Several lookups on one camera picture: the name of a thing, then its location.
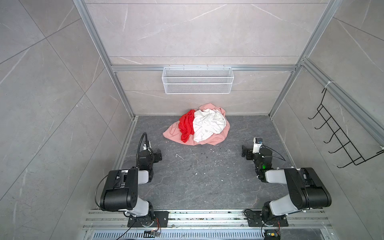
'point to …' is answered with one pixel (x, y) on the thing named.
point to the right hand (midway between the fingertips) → (250, 144)
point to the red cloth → (186, 125)
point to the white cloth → (207, 122)
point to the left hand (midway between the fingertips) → (149, 147)
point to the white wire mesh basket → (195, 80)
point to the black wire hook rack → (346, 146)
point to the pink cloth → (173, 132)
